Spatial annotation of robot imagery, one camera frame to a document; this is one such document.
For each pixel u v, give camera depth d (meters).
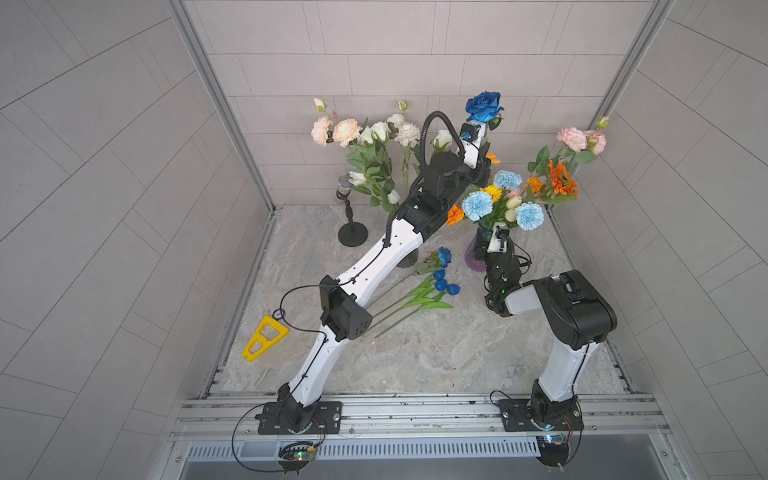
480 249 0.83
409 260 0.96
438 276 0.96
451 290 0.92
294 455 0.65
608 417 0.73
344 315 0.51
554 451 0.68
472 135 0.55
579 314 0.50
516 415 0.71
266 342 0.81
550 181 0.67
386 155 0.81
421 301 0.91
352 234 1.04
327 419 0.71
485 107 0.56
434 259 0.98
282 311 0.89
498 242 0.77
